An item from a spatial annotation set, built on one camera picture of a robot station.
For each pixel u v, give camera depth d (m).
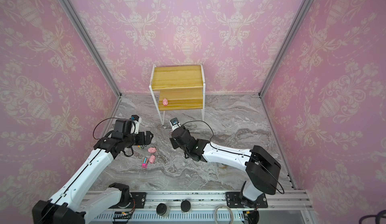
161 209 0.64
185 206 0.66
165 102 0.92
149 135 0.75
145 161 0.84
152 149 0.90
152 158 0.86
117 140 0.56
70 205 0.39
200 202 0.75
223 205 0.73
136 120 0.73
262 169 0.42
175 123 0.68
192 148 0.60
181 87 0.80
